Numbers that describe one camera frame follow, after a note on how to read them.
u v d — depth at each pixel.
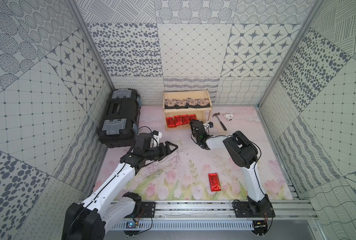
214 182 0.82
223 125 1.08
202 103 0.93
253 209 0.65
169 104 0.93
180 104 0.93
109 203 0.45
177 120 1.07
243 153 0.58
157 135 0.75
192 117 1.09
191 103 0.93
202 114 1.14
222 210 0.76
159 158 0.70
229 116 1.11
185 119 1.07
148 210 0.75
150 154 0.66
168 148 0.69
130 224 0.72
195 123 0.85
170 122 1.06
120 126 0.86
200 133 0.82
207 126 0.95
